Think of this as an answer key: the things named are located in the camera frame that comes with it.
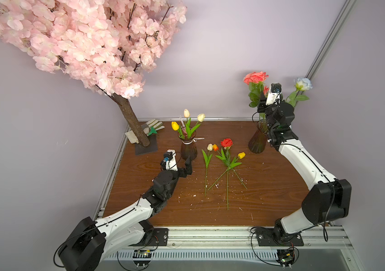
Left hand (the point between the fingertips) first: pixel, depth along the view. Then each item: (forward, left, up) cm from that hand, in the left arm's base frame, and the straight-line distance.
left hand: (184, 156), depth 78 cm
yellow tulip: (+11, +5, +9) cm, 15 cm away
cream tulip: (+19, 0, +9) cm, 21 cm away
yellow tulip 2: (+7, -27, -19) cm, 34 cm away
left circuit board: (-38, +18, -24) cm, 48 cm away
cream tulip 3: (+9, -11, -19) cm, 24 cm away
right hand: (+20, -38, +24) cm, 50 cm away
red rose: (+7, -25, -18) cm, 31 cm away
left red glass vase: (+12, -1, -9) cm, 15 cm away
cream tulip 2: (+18, -7, +8) cm, 20 cm away
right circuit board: (-36, -44, -21) cm, 61 cm away
